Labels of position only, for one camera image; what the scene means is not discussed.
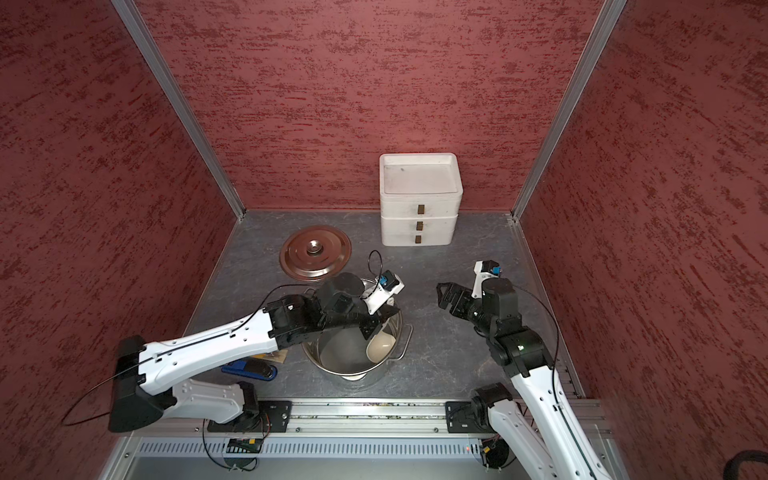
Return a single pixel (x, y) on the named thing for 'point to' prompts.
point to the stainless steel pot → (342, 351)
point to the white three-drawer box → (420, 197)
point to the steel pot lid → (315, 253)
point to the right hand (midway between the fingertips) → (447, 296)
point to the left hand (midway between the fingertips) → (391, 313)
